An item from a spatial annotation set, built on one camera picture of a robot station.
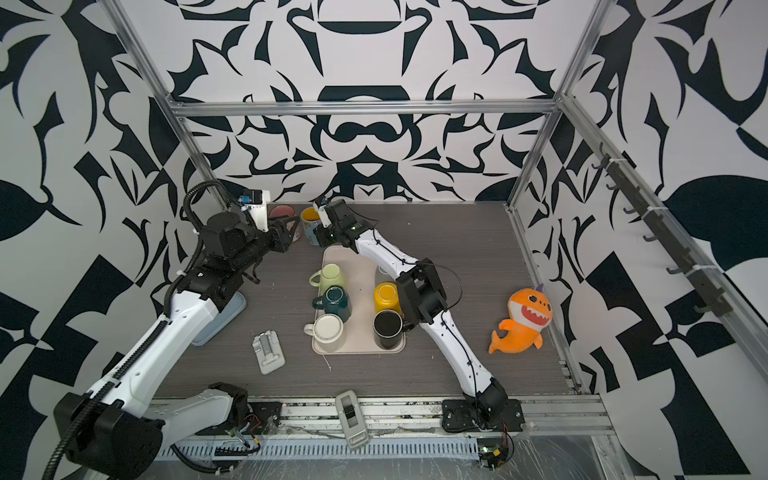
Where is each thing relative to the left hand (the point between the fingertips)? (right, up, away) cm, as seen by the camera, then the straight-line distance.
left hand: (291, 211), depth 72 cm
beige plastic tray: (+15, -20, +28) cm, 37 cm away
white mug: (+7, -32, +9) cm, 34 cm away
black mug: (+23, -30, +8) cm, 39 cm away
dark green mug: (+9, -24, +11) cm, 27 cm away
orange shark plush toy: (+62, -27, +11) cm, 69 cm away
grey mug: (+21, -18, +18) cm, 33 cm away
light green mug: (+6, -18, +17) cm, 25 cm away
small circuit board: (+47, -57, -1) cm, 74 cm away
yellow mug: (+23, -23, +13) cm, 35 cm away
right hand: (0, -3, +26) cm, 26 cm away
